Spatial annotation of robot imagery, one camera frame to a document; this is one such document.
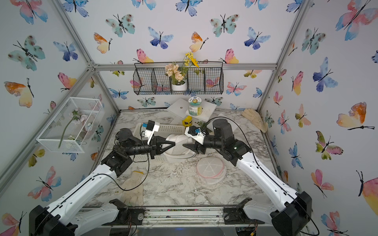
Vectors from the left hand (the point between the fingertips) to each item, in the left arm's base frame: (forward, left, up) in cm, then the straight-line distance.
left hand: (174, 144), depth 62 cm
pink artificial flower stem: (+19, +51, 0) cm, 54 cm away
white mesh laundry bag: (0, -18, -28) cm, 33 cm away
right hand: (+5, -6, -2) cm, 8 cm away
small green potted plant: (+29, -15, -23) cm, 39 cm away
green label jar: (+28, -9, -3) cm, 29 cm away
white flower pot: (+42, -1, -2) cm, 42 cm away
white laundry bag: (-2, -2, -3) cm, 4 cm away
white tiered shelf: (+40, 0, -18) cm, 44 cm away
